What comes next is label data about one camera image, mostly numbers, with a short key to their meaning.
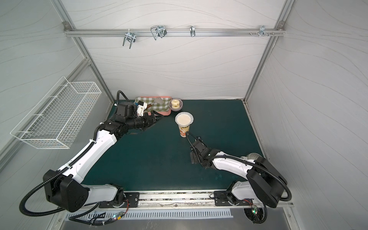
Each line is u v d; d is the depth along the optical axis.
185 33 0.81
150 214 0.70
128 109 0.59
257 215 0.71
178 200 0.75
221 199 0.73
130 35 0.78
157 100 1.19
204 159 0.64
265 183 0.42
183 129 0.90
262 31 0.77
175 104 1.11
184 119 0.89
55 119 0.68
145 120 0.67
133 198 0.73
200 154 0.66
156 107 1.15
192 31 0.78
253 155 0.86
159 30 0.77
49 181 0.38
